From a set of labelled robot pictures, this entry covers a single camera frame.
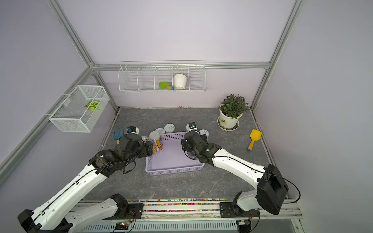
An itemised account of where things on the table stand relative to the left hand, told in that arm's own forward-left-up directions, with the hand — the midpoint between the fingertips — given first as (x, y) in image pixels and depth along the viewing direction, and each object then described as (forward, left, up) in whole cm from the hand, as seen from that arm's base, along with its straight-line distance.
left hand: (145, 146), depth 73 cm
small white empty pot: (+42, -19, +9) cm, 47 cm away
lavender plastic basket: (+4, -10, -25) cm, 27 cm away
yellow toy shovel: (+16, -70, -22) cm, 75 cm away
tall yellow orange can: (+12, -1, -10) cm, 16 cm away
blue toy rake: (+24, +29, -23) cm, 44 cm away
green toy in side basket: (+24, +30, +7) cm, 39 cm away
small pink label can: (+22, -3, -17) cm, 27 cm away
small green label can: (+24, -9, -17) cm, 31 cm away
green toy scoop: (+46, -7, +3) cm, 47 cm away
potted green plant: (+27, -52, -5) cm, 58 cm away
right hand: (+7, -23, -5) cm, 25 cm away
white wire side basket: (+24, +38, +5) cm, 45 cm away
